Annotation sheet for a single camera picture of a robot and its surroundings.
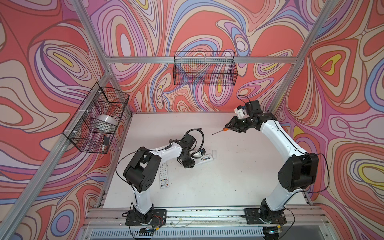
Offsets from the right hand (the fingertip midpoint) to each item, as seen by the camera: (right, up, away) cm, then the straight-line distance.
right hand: (228, 130), depth 85 cm
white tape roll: (-63, +5, -12) cm, 64 cm away
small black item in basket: (-63, -5, -11) cm, 65 cm away
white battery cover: (-6, -15, +12) cm, 20 cm away
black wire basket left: (-71, +1, -11) cm, 72 cm away
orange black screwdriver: (-2, +1, 0) cm, 2 cm away
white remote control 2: (-37, -27, +1) cm, 46 cm away
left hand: (-21, -19, +9) cm, 30 cm away
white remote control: (-13, -18, +8) cm, 24 cm away
